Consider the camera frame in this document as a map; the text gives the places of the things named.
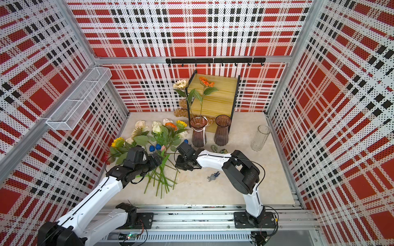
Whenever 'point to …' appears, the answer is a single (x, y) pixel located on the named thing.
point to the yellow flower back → (181, 124)
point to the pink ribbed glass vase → (199, 138)
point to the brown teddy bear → (182, 111)
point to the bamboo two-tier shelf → (210, 96)
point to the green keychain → (214, 148)
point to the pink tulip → (163, 148)
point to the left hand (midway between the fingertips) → (160, 161)
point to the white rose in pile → (156, 126)
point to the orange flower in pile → (171, 125)
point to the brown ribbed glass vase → (221, 137)
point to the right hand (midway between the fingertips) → (178, 165)
